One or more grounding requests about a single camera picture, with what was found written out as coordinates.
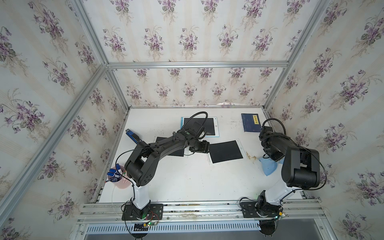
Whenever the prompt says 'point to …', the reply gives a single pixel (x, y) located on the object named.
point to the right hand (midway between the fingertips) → (278, 157)
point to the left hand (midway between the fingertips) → (206, 150)
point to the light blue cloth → (269, 165)
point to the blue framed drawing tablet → (212, 126)
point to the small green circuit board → (143, 227)
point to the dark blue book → (251, 122)
